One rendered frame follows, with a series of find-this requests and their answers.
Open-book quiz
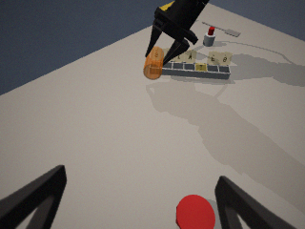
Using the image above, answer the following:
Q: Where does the orange translucent pill bottle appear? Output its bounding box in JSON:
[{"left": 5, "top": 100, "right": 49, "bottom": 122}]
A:
[{"left": 143, "top": 46, "right": 164, "bottom": 80}]

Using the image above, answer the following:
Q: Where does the grey cylinder with red top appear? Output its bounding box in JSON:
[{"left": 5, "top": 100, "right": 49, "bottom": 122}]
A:
[{"left": 203, "top": 27, "right": 215, "bottom": 47}]

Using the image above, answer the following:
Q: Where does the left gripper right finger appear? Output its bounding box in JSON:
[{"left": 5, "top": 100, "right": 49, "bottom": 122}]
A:
[{"left": 214, "top": 176, "right": 296, "bottom": 229}]

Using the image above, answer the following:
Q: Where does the red short cylinder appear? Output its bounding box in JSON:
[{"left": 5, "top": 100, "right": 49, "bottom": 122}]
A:
[{"left": 176, "top": 195, "right": 215, "bottom": 229}]

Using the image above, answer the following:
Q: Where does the white weekly pill organiser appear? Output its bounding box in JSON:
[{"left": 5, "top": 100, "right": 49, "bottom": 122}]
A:
[{"left": 162, "top": 50, "right": 233, "bottom": 80}]

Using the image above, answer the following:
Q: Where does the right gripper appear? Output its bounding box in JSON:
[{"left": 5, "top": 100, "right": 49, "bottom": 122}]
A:
[{"left": 145, "top": 0, "right": 206, "bottom": 66}]

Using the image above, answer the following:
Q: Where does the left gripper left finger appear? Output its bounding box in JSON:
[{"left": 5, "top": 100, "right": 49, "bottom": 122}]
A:
[{"left": 0, "top": 165, "right": 67, "bottom": 229}]

